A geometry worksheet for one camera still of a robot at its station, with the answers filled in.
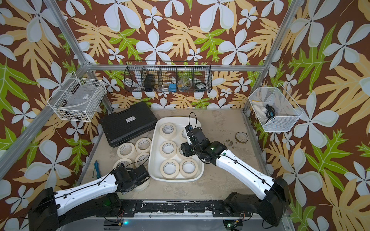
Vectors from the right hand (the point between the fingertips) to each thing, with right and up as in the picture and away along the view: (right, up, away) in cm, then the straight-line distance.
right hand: (183, 145), depth 78 cm
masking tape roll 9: (-35, -13, +10) cm, 39 cm away
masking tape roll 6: (+3, -16, +10) cm, 19 cm away
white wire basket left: (-59, +26, 0) cm, 64 cm away
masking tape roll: (-12, +7, +28) cm, 31 cm away
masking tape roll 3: (0, +4, +25) cm, 26 cm away
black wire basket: (-11, +45, +20) cm, 50 cm away
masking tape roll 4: (-23, -8, +1) cm, 24 cm away
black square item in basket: (+11, +37, +18) cm, 42 cm away
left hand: (-27, -22, +4) cm, 35 cm away
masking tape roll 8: (-39, -6, +18) cm, 43 cm away
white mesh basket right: (+54, +20, +6) cm, 59 cm away
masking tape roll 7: (-11, -5, +18) cm, 22 cm away
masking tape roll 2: (-28, -3, +21) cm, 35 cm away
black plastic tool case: (-41, +13, +25) cm, 49 cm away
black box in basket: (-24, +40, +21) cm, 52 cm away
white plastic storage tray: (-18, -10, +15) cm, 26 cm away
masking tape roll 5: (-9, -16, +10) cm, 21 cm away
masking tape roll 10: (-23, -22, 0) cm, 32 cm away
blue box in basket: (-7, +35, +16) cm, 40 cm away
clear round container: (0, +38, +15) cm, 41 cm away
